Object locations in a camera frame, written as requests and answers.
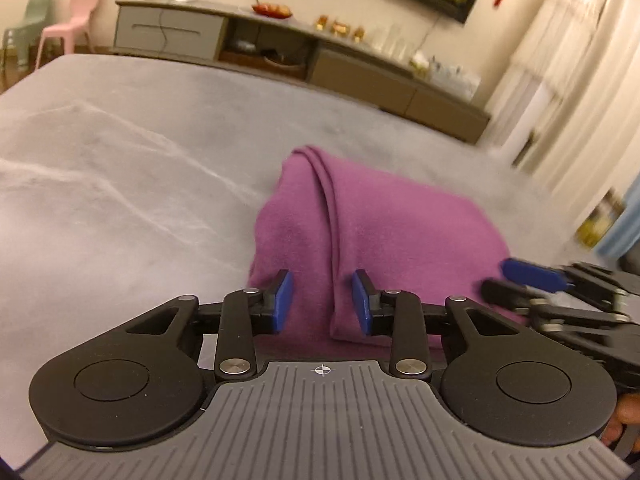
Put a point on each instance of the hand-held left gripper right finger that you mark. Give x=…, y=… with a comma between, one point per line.
x=361, y=302

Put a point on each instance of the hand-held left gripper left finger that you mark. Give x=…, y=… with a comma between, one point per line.
x=282, y=302

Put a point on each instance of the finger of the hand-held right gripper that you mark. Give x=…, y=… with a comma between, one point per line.
x=510, y=297
x=532, y=272

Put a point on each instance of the purple sweatpants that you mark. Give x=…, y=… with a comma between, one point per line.
x=400, y=220

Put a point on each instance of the person's right hand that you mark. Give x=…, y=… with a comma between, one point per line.
x=627, y=415

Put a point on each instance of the glass tea bottle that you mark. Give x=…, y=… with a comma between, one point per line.
x=600, y=220

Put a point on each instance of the bluish grey seat back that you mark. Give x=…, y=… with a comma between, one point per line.
x=625, y=220

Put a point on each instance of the white standing air conditioner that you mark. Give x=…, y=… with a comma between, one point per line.
x=520, y=120

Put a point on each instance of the white organizer tray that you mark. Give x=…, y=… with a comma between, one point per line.
x=455, y=80

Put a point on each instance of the white curtain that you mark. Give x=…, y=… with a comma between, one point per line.
x=590, y=60

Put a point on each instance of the grey television cabinet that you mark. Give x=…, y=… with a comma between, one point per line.
x=350, y=67

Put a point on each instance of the golden tissue box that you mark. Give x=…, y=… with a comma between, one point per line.
x=420, y=62

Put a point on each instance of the set of clear glasses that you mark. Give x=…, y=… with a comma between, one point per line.
x=392, y=42

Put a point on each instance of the golden ornament jar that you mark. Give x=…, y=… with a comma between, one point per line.
x=341, y=26

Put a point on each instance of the red fruit plate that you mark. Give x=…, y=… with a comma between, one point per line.
x=271, y=10

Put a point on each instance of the pink plastic chair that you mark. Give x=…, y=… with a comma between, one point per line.
x=75, y=20

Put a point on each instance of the green plastic chair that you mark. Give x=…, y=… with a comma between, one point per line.
x=25, y=30

